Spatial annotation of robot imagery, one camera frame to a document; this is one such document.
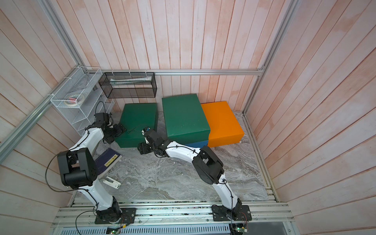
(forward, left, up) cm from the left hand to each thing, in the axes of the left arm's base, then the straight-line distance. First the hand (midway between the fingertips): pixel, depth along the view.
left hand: (122, 133), depth 94 cm
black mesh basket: (+33, 0, +14) cm, 36 cm away
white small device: (-29, 0, -8) cm, 30 cm away
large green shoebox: (0, -42, +14) cm, 44 cm away
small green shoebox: (+14, -6, 0) cm, 15 cm away
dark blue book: (-17, +8, -8) cm, 20 cm away
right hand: (-10, -15, 0) cm, 18 cm away
